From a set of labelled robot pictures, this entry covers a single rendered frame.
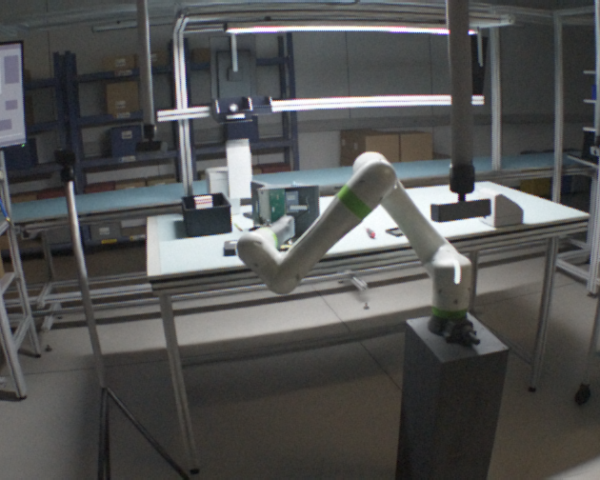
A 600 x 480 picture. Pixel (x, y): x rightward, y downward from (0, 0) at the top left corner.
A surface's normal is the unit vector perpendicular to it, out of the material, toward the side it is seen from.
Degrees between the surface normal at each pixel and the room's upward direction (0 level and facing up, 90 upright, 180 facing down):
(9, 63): 101
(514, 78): 90
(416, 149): 90
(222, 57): 98
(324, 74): 90
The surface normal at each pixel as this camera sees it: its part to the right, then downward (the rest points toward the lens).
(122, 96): 0.24, 0.25
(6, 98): 0.62, 0.36
